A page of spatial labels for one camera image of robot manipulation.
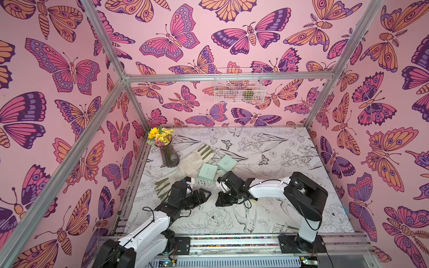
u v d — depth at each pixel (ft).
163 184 3.01
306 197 1.59
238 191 2.28
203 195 2.50
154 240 1.71
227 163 3.23
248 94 3.09
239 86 3.13
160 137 2.72
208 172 3.10
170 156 3.10
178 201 2.16
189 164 3.31
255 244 2.45
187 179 2.66
